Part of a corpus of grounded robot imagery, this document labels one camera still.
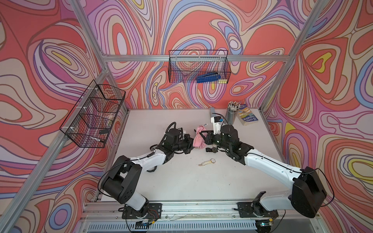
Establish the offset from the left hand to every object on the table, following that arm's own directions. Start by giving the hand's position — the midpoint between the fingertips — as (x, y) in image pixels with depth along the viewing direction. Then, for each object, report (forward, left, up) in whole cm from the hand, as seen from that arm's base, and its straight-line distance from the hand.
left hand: (202, 142), depth 80 cm
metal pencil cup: (+26, -22, -3) cm, 35 cm away
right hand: (+2, +1, +3) cm, 4 cm away
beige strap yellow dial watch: (-3, -8, -16) cm, 18 cm away
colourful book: (+33, -37, -14) cm, 51 cm away
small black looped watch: (-10, +29, -16) cm, 35 cm away
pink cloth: (-1, +2, +4) cm, 5 cm away
